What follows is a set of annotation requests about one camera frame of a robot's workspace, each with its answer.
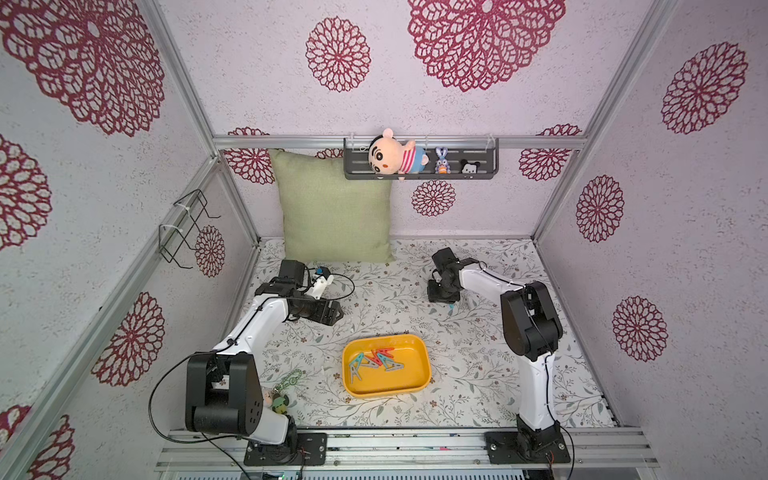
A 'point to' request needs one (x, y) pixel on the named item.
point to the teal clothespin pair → (451, 307)
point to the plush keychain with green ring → (276, 398)
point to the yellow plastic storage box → (410, 349)
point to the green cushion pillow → (329, 218)
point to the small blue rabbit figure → (442, 164)
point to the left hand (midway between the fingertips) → (328, 312)
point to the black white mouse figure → (469, 168)
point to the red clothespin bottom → (374, 358)
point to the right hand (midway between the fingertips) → (431, 293)
